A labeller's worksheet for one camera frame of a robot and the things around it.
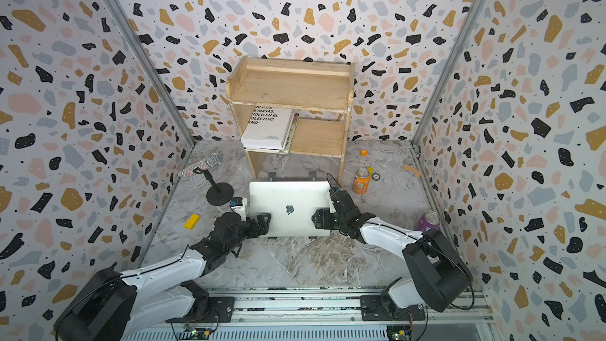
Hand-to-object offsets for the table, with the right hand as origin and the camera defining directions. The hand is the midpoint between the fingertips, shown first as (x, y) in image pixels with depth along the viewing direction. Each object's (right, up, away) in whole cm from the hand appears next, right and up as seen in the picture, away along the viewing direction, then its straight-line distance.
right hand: (319, 218), depth 88 cm
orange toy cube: (+22, +26, +28) cm, 45 cm away
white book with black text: (-19, +34, 0) cm, 39 cm away
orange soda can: (+17, +14, +7) cm, 23 cm away
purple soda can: (+39, +1, -5) cm, 39 cm away
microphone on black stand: (-43, +7, +12) cm, 45 cm away
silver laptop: (-10, +5, -1) cm, 12 cm away
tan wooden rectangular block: (+46, +16, +23) cm, 54 cm away
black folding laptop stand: (-3, +15, +1) cm, 16 cm away
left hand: (-20, +1, -2) cm, 20 cm away
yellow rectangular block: (-50, -2, +4) cm, 50 cm away
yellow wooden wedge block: (+25, +17, +22) cm, 37 cm away
